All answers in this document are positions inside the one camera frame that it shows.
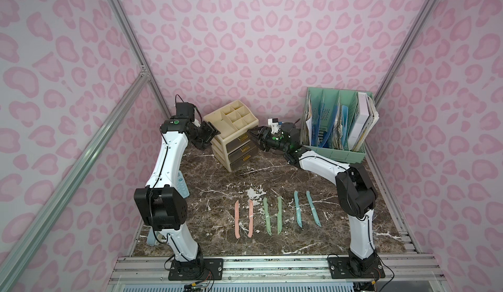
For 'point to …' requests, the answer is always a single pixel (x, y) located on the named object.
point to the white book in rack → (367, 117)
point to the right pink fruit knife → (251, 218)
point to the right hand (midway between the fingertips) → (246, 134)
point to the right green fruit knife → (279, 215)
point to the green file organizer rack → (336, 123)
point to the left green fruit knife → (268, 218)
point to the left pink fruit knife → (236, 218)
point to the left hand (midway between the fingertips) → (217, 132)
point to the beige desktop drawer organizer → (232, 147)
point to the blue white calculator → (182, 186)
